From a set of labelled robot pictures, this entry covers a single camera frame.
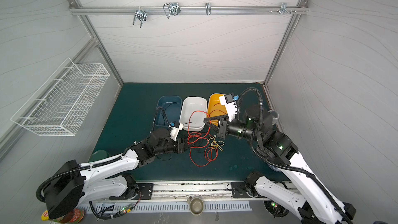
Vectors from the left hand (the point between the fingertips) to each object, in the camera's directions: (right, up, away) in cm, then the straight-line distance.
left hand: (194, 142), depth 77 cm
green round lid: (-47, -6, -2) cm, 47 cm away
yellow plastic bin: (+13, +15, +29) cm, 35 cm away
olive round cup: (+2, -27, -7) cm, 28 cm away
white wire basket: (-59, +19, -8) cm, 63 cm away
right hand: (+6, +16, -22) cm, 27 cm away
